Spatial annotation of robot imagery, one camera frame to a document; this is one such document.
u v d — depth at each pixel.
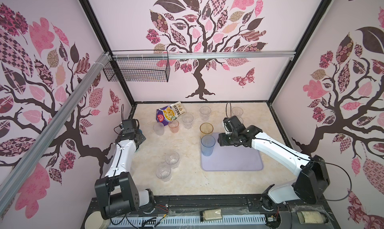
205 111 1.13
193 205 0.74
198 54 0.92
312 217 0.67
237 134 0.61
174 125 1.03
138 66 0.95
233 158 0.89
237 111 1.09
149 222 0.72
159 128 1.03
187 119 1.05
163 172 0.84
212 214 0.68
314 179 0.41
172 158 0.90
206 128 0.88
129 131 0.64
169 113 1.12
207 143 0.87
